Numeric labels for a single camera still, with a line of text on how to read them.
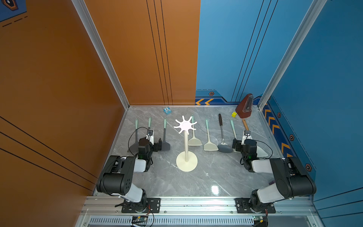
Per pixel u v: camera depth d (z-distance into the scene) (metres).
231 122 1.09
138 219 0.72
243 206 0.72
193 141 0.99
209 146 0.95
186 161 0.89
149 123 1.09
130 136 1.02
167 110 1.16
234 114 1.12
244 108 1.07
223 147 0.93
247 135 0.79
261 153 0.91
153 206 0.74
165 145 0.95
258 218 0.72
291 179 0.45
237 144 0.85
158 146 0.85
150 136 0.81
